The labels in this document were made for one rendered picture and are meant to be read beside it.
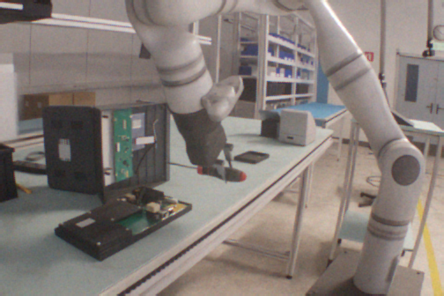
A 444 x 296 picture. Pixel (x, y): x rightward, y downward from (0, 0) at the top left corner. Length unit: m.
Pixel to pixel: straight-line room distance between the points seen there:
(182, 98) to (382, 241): 0.47
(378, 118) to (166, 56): 0.42
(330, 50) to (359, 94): 0.10
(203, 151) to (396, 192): 0.37
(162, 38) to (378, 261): 0.58
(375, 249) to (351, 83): 0.34
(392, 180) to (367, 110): 0.14
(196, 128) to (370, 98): 0.33
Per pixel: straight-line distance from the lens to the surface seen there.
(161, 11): 0.39
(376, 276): 0.72
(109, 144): 0.69
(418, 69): 7.15
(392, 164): 0.62
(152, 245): 0.55
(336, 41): 0.60
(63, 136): 0.77
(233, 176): 0.59
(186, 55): 0.43
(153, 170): 0.83
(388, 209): 0.65
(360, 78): 0.60
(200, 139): 0.51
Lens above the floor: 1.28
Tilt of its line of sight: 13 degrees down
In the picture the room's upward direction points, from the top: 2 degrees clockwise
